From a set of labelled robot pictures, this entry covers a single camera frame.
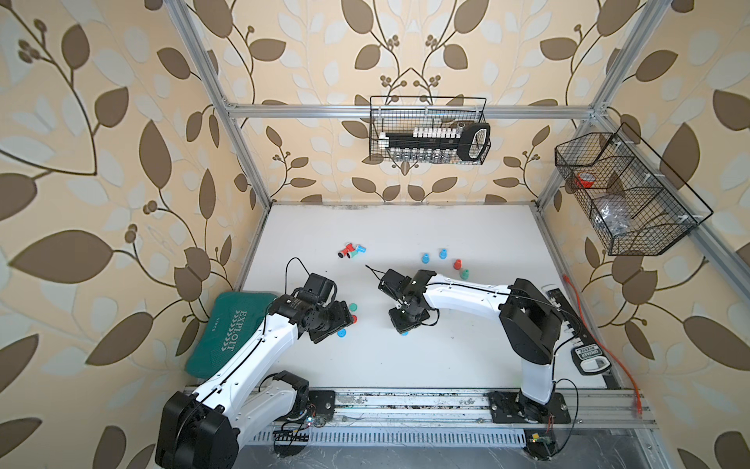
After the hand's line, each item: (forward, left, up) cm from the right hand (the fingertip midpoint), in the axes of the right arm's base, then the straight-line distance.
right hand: (402, 326), depth 87 cm
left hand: (-1, +17, +8) cm, 19 cm away
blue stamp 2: (+24, -10, 0) cm, 26 cm away
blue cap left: (-1, +18, -1) cm, 18 cm away
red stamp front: (+28, +20, 0) cm, 34 cm away
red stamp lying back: (+31, +17, -1) cm, 35 cm away
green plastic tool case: (+3, +50, +4) cm, 50 cm away
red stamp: (+22, -21, 0) cm, 30 cm away
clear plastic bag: (+12, -52, +32) cm, 62 cm away
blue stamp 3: (+27, -17, -1) cm, 32 cm away
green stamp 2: (+18, -23, -1) cm, 29 cm away
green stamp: (+28, +16, 0) cm, 32 cm away
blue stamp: (-5, -1, +8) cm, 9 cm away
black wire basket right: (+16, -60, +32) cm, 70 cm away
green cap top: (+8, +15, -2) cm, 17 cm away
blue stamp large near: (+30, +13, 0) cm, 32 cm away
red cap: (+3, +14, -1) cm, 15 cm away
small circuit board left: (-27, +29, -1) cm, 40 cm away
